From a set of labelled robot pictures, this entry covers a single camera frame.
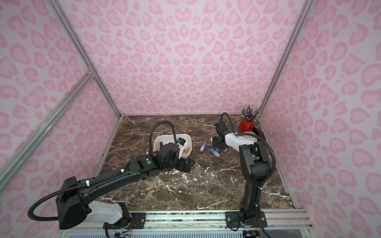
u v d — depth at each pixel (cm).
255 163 51
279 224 72
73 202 39
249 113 102
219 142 74
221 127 80
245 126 104
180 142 68
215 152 97
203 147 100
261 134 106
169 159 59
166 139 103
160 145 100
